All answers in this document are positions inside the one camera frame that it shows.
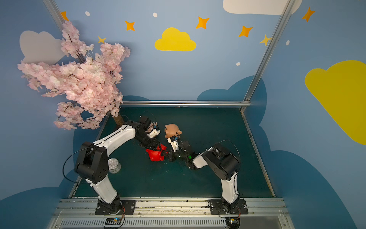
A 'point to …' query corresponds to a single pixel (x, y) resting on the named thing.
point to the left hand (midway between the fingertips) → (156, 146)
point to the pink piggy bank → (151, 127)
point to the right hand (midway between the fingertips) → (164, 151)
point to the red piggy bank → (157, 156)
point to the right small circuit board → (232, 223)
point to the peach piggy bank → (170, 130)
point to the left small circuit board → (113, 221)
